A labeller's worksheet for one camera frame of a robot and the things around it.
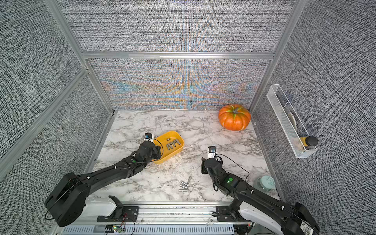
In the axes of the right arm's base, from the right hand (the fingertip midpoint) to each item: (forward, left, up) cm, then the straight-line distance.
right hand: (204, 155), depth 81 cm
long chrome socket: (+16, +16, -11) cm, 26 cm away
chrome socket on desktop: (-12, +12, -12) cm, 21 cm away
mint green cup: (-14, -30, -3) cm, 34 cm away
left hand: (+7, +25, -2) cm, 26 cm away
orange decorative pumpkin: (+29, -23, -1) cm, 37 cm away
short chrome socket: (+18, +23, -12) cm, 32 cm away
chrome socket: (+14, +19, -12) cm, 27 cm away
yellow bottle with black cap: (-4, -43, +21) cm, 48 cm away
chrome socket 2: (+12, +22, -12) cm, 28 cm away
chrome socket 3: (-15, +12, -12) cm, 23 cm away
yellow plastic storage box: (+15, +21, -12) cm, 29 cm away
